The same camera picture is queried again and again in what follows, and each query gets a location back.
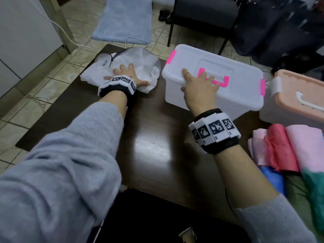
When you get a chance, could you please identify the person's black trousers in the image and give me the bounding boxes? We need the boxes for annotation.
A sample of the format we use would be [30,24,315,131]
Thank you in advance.
[87,188,251,243]

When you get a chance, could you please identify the blue-grey floor mat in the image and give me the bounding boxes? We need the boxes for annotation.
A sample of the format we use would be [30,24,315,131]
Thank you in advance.
[91,0,153,45]

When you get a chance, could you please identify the small clear plastic bin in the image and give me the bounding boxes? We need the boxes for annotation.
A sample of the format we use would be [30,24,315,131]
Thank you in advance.
[259,69,324,129]

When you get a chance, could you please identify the large clear storage bin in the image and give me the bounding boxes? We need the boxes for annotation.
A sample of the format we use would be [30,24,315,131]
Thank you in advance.
[162,44,266,120]

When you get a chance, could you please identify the person's right hand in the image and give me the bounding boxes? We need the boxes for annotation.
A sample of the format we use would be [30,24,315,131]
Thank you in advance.
[180,69,221,117]

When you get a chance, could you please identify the translucent zipper bag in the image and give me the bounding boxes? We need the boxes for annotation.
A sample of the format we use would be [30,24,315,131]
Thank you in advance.
[80,47,161,94]

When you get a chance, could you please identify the person's right forearm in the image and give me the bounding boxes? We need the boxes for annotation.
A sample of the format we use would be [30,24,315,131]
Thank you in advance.
[215,146,317,243]

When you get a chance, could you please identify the red plastic bag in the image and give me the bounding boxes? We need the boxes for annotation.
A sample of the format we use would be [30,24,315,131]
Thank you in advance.
[266,124,300,172]

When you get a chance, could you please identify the pair of black shoes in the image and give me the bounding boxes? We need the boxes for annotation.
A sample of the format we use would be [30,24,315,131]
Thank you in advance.
[158,8,172,24]

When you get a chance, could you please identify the black right camera cable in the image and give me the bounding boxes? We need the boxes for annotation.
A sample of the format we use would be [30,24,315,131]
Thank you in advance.
[224,188,237,218]

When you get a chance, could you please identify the person's left forearm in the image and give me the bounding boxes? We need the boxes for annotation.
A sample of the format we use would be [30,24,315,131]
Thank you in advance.
[0,91,128,243]

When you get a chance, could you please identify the white cabinet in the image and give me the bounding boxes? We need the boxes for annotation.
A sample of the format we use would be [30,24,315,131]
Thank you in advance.
[0,0,64,99]

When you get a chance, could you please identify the black right wristband with markers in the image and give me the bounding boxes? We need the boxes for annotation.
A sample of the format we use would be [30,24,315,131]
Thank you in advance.
[188,108,241,155]

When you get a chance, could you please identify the blue plastic bag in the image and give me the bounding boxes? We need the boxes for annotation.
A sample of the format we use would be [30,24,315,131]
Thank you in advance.
[259,165,287,196]

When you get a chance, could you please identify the black chair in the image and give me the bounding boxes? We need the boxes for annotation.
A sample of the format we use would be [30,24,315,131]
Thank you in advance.
[167,0,240,55]

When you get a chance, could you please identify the pink plastic bag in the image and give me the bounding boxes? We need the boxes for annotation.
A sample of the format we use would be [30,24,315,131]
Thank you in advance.
[248,128,271,167]
[286,125,324,174]

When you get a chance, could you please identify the white cable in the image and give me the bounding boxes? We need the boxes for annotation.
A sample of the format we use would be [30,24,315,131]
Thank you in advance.
[28,0,149,52]

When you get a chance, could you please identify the black smartphone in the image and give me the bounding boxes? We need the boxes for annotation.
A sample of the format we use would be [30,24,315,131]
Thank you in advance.
[178,227,195,243]

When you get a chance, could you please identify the person's left hand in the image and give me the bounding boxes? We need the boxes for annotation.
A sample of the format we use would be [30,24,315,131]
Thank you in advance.
[104,63,151,88]

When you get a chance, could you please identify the olive green bag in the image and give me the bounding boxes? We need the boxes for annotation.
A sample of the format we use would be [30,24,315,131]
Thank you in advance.
[285,174,317,225]

